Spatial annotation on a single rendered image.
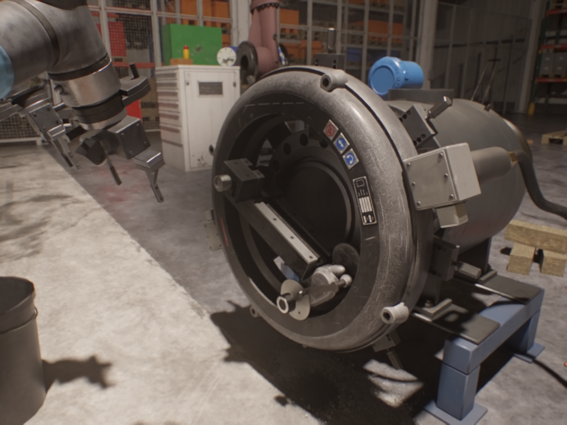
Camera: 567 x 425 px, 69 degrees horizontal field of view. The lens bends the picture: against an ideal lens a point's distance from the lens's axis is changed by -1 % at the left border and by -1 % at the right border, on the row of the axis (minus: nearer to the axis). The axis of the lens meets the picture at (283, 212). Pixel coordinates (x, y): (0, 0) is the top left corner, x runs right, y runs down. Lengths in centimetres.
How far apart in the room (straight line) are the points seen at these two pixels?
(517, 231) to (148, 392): 204
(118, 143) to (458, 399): 113
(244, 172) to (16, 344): 78
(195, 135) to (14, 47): 434
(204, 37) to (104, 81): 783
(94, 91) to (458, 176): 62
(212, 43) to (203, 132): 385
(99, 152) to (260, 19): 501
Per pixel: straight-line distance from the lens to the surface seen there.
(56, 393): 162
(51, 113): 107
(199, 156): 495
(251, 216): 117
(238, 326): 177
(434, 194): 84
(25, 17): 64
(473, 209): 132
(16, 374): 144
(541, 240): 262
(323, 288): 102
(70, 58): 68
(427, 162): 84
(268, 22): 557
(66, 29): 66
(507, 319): 149
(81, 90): 69
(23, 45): 62
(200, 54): 844
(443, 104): 93
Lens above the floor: 93
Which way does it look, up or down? 17 degrees down
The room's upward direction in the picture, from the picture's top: straight up
